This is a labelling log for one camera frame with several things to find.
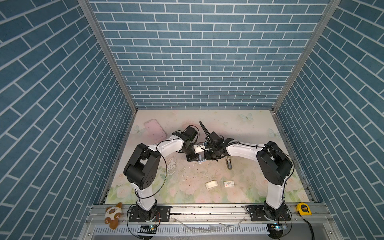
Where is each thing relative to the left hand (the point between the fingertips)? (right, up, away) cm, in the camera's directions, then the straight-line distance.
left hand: (197, 156), depth 91 cm
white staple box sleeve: (+19, -13, -8) cm, 24 cm away
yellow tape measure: (+54, -22, -17) cm, 61 cm away
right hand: (+4, 0, +2) cm, 4 cm away
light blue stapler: (+3, -3, +1) cm, 4 cm away
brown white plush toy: (-40, -23, -20) cm, 51 cm away
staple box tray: (+8, -14, -7) cm, 18 cm away
